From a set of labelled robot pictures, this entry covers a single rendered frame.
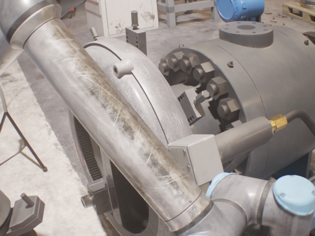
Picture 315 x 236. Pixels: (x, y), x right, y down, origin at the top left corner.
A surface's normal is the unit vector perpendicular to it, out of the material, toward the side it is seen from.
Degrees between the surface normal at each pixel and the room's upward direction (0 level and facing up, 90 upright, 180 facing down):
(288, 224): 90
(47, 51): 67
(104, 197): 88
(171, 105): 46
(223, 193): 17
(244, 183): 7
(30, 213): 25
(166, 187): 60
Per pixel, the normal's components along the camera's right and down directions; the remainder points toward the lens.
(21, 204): -0.47, -0.73
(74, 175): -0.09, -0.90
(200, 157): 0.44, -0.04
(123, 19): 0.42, 0.36
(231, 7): -0.85, 0.29
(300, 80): 0.36, -0.27
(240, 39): -0.42, 0.43
